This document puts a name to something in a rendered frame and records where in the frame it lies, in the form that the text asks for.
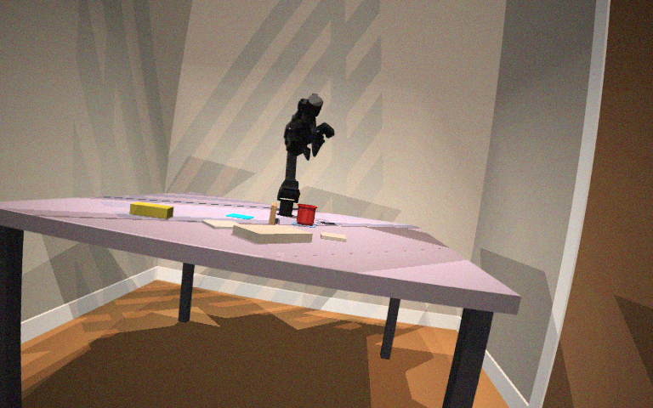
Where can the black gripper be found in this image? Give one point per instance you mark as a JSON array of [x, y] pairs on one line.
[[315, 138]]

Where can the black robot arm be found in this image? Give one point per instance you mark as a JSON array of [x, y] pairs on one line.
[[308, 109]]

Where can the yellow rectangular block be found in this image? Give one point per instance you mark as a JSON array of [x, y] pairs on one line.
[[153, 210]]

